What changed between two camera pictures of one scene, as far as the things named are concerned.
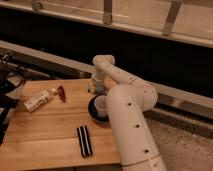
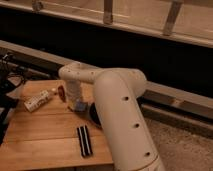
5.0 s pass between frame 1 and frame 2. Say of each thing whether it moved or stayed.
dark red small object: stayed
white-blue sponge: moved
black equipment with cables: stayed
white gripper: moved
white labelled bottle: stayed
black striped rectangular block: stayed
